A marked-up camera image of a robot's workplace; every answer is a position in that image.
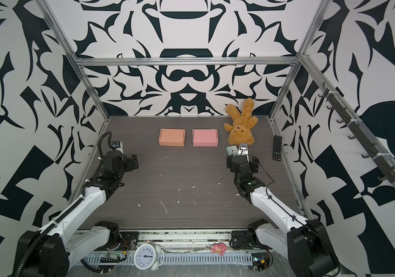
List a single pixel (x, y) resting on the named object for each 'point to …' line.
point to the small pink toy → (220, 247)
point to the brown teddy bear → (241, 133)
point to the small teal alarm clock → (232, 150)
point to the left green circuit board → (113, 257)
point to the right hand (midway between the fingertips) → (243, 154)
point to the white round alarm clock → (148, 256)
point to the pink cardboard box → (205, 137)
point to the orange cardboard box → (172, 137)
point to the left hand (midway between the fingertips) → (123, 154)
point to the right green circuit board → (260, 261)
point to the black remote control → (277, 148)
